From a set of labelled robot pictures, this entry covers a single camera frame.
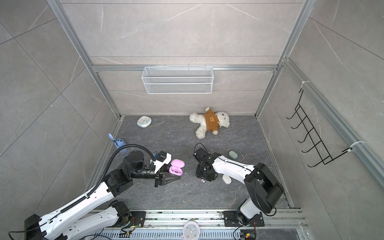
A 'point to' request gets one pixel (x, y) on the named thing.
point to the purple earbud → (203, 180)
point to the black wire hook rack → (320, 149)
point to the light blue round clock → (144, 121)
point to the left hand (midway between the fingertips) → (179, 171)
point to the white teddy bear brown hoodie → (209, 121)
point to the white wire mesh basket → (177, 80)
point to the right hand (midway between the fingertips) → (199, 175)
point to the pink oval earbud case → (176, 167)
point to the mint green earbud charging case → (233, 155)
